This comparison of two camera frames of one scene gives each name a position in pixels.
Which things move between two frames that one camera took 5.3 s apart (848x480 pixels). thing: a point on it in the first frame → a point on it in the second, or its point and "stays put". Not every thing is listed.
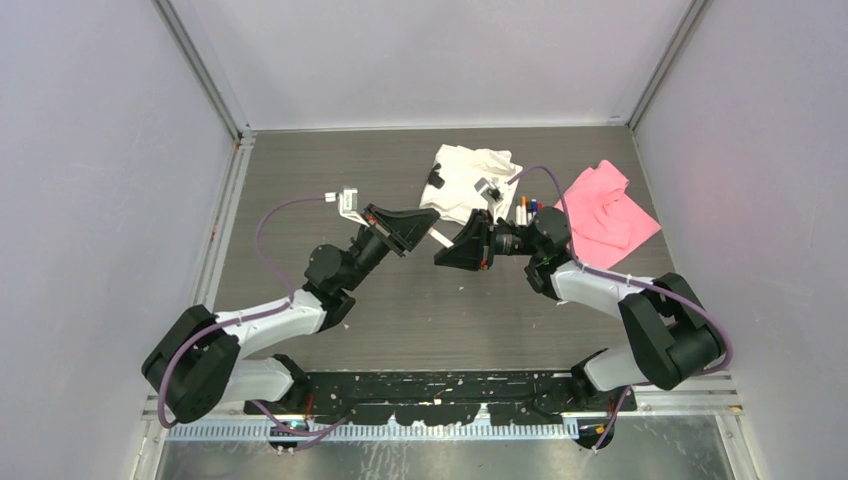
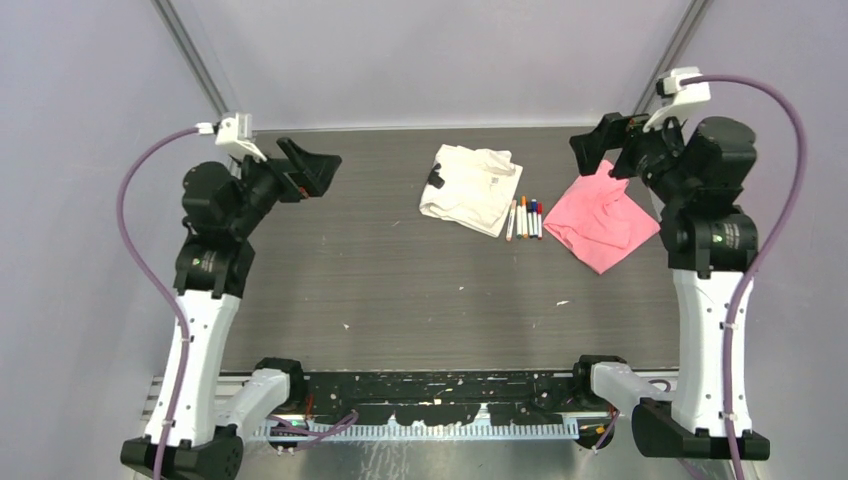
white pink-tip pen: [440, 238] → [510, 222]
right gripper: [474, 247] → [612, 131]
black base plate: [440, 397] stays put
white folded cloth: [461, 170] stays put
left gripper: [399, 230] → [311, 177]
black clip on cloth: [434, 179] stays put
